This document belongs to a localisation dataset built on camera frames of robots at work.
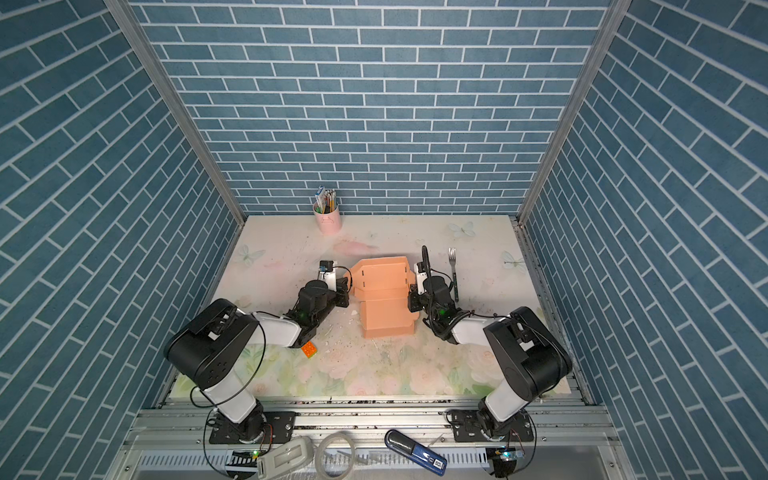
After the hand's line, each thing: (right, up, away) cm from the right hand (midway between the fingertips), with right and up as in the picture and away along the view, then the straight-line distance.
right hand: (409, 283), depth 93 cm
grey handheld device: (-30, -37, -26) cm, 54 cm away
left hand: (-19, +1, 0) cm, 19 cm away
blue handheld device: (0, -35, -27) cm, 44 cm away
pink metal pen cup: (-30, +20, +18) cm, 41 cm away
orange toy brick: (-29, -18, -9) cm, 35 cm away
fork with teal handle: (+16, +7, +14) cm, 23 cm away
